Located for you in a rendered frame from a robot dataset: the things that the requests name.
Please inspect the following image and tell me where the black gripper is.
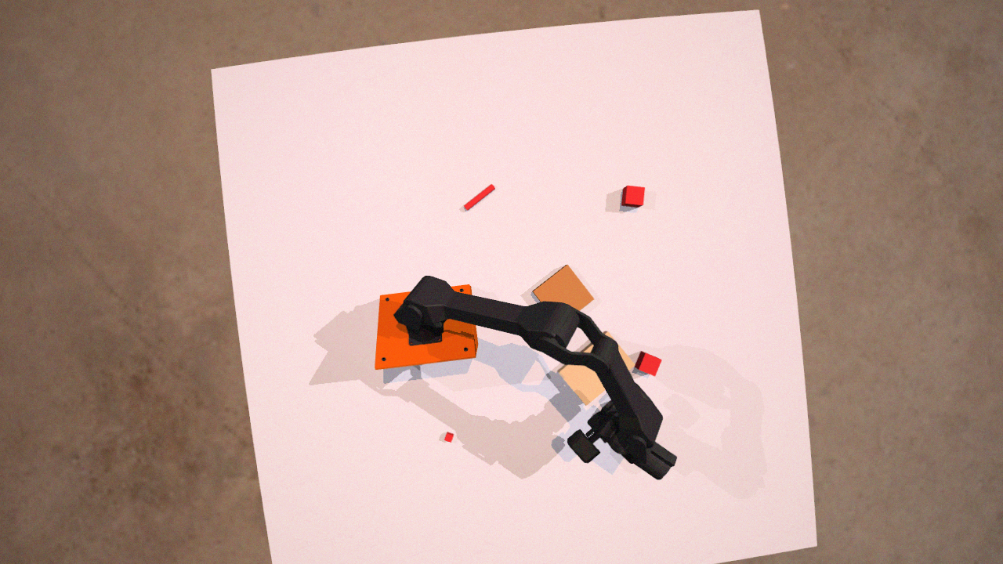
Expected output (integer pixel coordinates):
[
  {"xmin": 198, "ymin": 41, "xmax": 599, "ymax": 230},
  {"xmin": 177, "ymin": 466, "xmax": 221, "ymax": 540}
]
[{"xmin": 567, "ymin": 384, "xmax": 653, "ymax": 464}]

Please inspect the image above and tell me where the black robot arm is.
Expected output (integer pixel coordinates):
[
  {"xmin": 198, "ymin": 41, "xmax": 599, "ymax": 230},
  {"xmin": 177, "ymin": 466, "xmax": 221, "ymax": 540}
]
[{"xmin": 394, "ymin": 276, "xmax": 677, "ymax": 480}]

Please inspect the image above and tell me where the red cylinder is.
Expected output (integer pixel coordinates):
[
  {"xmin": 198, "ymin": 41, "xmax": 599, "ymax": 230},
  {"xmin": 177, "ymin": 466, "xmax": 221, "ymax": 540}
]
[{"xmin": 464, "ymin": 184, "xmax": 495, "ymax": 211}]

